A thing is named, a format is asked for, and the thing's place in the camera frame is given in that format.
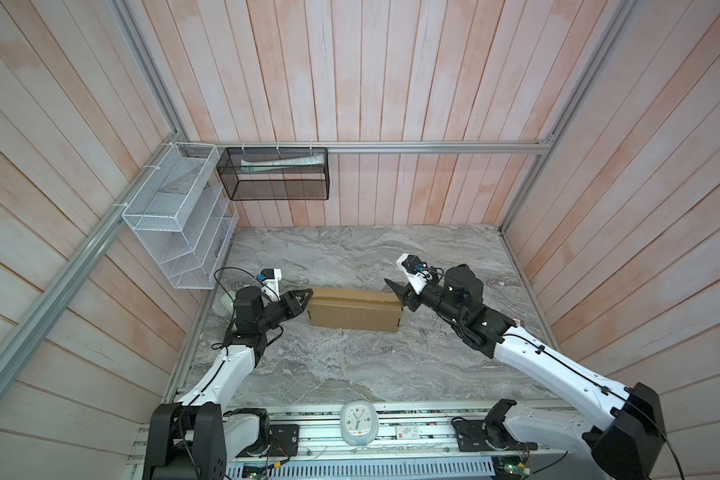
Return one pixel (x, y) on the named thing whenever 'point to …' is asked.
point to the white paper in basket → (248, 166)
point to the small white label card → (407, 432)
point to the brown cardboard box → (361, 310)
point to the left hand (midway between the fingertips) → (310, 298)
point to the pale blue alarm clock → (359, 422)
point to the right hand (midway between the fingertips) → (394, 270)
